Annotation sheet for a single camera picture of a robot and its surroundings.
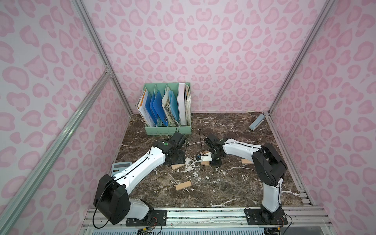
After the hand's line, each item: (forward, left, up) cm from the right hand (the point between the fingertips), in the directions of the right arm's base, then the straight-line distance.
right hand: (213, 160), depth 95 cm
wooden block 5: (-4, +4, +4) cm, 7 cm away
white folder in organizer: (+28, +20, +23) cm, 41 cm away
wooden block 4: (+5, +5, +2) cm, 7 cm away
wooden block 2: (-6, +23, +3) cm, 24 cm away
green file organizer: (+36, +29, +27) cm, 53 cm away
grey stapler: (+28, -33, +5) cm, 43 cm away
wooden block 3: (-16, +18, +1) cm, 24 cm away
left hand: (-5, +21, +14) cm, 25 cm away
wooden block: (-4, +6, +4) cm, 8 cm away
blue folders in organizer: (+27, +38, +20) cm, 51 cm away
